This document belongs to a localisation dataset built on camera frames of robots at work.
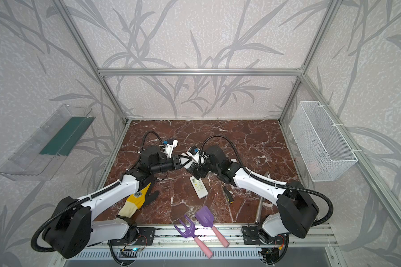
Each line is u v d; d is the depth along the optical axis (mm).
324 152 615
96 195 470
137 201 817
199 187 871
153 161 640
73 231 404
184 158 763
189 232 750
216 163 620
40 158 636
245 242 726
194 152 680
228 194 853
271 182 480
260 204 824
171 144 749
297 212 420
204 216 788
